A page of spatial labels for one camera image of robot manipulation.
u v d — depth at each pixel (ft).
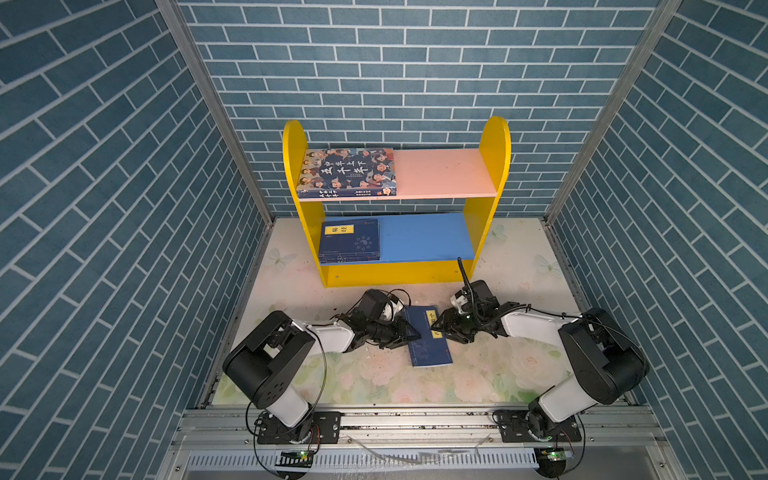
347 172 2.37
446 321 2.68
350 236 3.05
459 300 2.86
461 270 2.52
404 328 2.63
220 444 2.36
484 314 2.40
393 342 2.54
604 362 1.49
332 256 2.92
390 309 2.46
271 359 1.49
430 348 2.80
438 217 3.24
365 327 2.32
